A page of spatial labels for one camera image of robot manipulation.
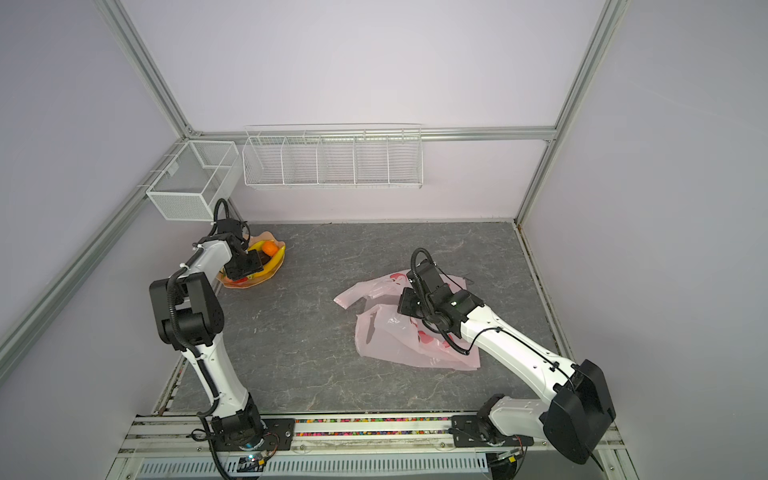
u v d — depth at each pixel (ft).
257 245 3.47
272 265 3.36
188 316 1.79
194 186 3.08
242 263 2.84
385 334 2.49
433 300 1.93
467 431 2.31
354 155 3.28
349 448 2.38
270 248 3.44
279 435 2.42
